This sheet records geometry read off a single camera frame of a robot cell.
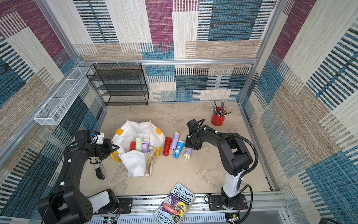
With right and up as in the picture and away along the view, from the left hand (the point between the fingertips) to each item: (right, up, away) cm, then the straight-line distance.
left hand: (119, 146), depth 81 cm
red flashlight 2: (+5, -1, +8) cm, 9 cm away
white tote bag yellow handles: (+10, -11, +2) cm, 15 cm away
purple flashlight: (+32, +2, +15) cm, 35 cm away
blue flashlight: (+34, -4, +9) cm, 35 cm away
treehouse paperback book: (+33, -28, -10) cm, 44 cm away
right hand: (+42, -4, +13) cm, 44 cm away
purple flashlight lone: (+14, -1, +6) cm, 15 cm away
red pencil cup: (+61, +17, +18) cm, 66 cm away
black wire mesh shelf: (-12, +42, +28) cm, 52 cm away
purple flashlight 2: (+39, -6, +6) cm, 40 cm away
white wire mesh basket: (-29, +19, -10) cm, 36 cm away
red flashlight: (+27, +1, +13) cm, 30 cm away
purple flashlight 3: (+17, -3, +6) cm, 18 cm away
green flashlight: (+10, 0, +4) cm, 11 cm away
